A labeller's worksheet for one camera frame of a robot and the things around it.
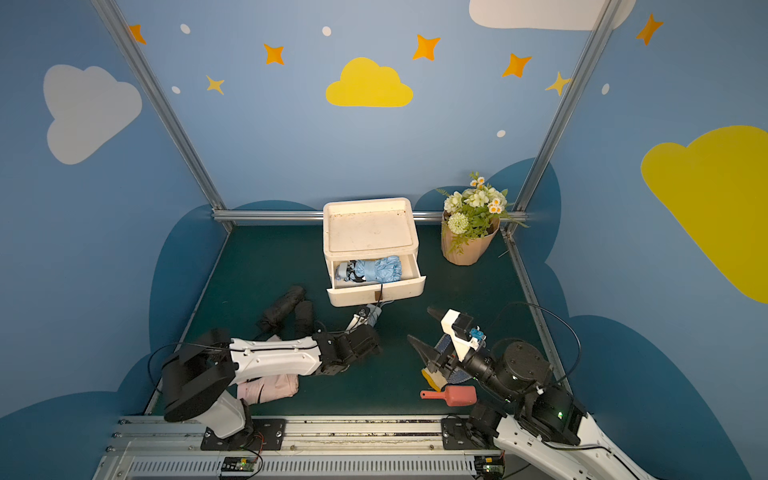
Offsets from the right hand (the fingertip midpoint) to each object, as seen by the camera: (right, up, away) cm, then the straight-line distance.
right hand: (428, 317), depth 58 cm
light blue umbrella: (-9, +8, +23) cm, 26 cm away
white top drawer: (-19, +2, +20) cm, 28 cm away
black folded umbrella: (-35, -8, +34) cm, 49 cm away
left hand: (-16, -11, +29) cm, 35 cm away
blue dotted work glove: (+6, -23, +25) cm, 35 cm away
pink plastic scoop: (+11, -26, +22) cm, 36 cm away
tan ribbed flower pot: (+22, +14, +45) cm, 52 cm away
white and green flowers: (+19, +26, +32) cm, 45 cm away
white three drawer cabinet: (-13, +14, +24) cm, 30 cm away
